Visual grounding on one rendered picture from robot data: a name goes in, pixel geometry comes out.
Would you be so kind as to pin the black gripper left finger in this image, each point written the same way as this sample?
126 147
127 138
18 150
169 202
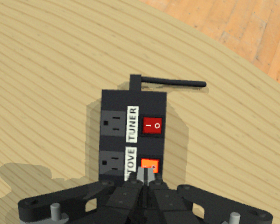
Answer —
68 205

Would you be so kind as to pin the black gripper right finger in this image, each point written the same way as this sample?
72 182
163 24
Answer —
217 209

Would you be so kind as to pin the black power strip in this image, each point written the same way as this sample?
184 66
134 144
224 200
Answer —
132 128

